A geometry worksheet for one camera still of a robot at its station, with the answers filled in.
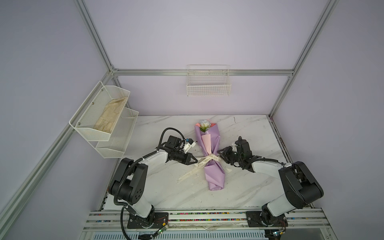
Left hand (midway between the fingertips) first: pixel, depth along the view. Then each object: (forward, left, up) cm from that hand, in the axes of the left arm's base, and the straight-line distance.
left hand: (195, 162), depth 85 cm
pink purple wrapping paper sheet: (+13, -8, +3) cm, 15 cm away
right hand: (+7, -13, 0) cm, 14 cm away
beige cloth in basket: (+12, +47, +21) cm, 53 cm away
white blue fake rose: (+29, -6, 0) cm, 30 cm away
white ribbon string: (+1, -4, -3) cm, 5 cm away
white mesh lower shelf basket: (+10, +50, 0) cm, 51 cm away
